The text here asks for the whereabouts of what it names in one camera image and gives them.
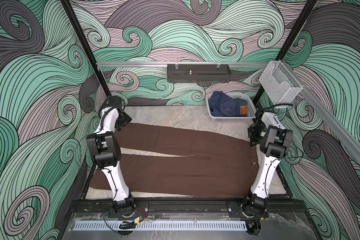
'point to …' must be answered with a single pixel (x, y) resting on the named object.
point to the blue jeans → (221, 105)
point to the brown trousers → (219, 165)
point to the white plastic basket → (252, 111)
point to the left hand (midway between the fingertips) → (126, 121)
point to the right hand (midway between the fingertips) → (249, 137)
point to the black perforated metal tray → (198, 73)
